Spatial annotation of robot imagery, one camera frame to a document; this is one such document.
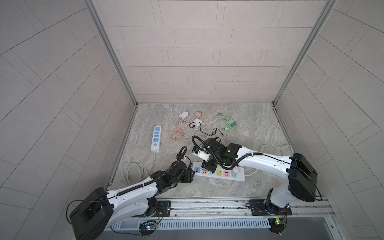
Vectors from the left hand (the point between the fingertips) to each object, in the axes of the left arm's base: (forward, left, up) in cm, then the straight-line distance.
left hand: (195, 173), depth 82 cm
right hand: (+2, -4, +7) cm, 8 cm away
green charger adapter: (+34, -25, +2) cm, 42 cm away
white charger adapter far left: (+42, +9, +1) cm, 43 cm away
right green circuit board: (-23, -38, 0) cm, 45 cm away
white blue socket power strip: (+21, +25, +2) cm, 33 cm away
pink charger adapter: (+42, -1, 0) cm, 42 cm away
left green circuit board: (-25, +21, +3) cm, 32 cm away
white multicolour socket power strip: (0, -14, +2) cm, 15 cm away
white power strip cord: (+18, -48, 0) cm, 51 cm away
